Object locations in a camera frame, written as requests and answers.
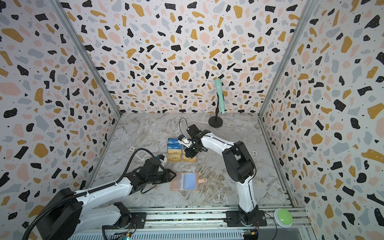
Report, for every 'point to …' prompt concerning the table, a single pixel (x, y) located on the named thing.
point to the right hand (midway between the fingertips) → (187, 152)
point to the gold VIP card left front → (173, 158)
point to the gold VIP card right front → (186, 159)
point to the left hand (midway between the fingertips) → (177, 173)
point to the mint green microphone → (218, 83)
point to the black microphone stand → (216, 122)
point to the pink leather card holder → (186, 181)
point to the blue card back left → (172, 140)
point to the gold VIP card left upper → (174, 151)
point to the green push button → (283, 217)
